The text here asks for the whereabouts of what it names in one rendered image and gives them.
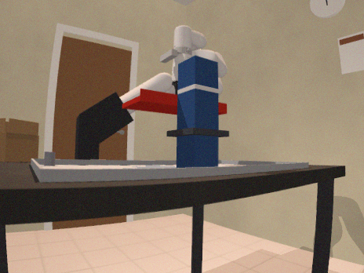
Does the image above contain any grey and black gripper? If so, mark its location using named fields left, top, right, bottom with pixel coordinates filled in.
left=172, top=53, right=192, bottom=94

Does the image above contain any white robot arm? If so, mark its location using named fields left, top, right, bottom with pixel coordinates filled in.
left=120, top=25, right=228, bottom=103

